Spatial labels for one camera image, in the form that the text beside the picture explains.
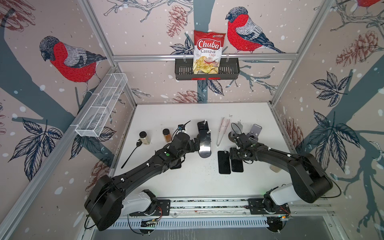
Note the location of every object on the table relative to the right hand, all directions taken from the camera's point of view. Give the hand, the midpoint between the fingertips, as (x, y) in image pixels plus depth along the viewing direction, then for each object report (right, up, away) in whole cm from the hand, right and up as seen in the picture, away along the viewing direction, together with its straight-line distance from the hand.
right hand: (233, 156), depth 92 cm
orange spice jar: (-42, +13, +1) cm, 44 cm away
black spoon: (-62, +8, +6) cm, 62 cm away
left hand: (-24, +12, -11) cm, 29 cm away
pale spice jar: (-56, +12, +1) cm, 57 cm away
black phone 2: (+2, -5, -2) cm, 6 cm away
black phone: (-35, -5, -6) cm, 36 cm away
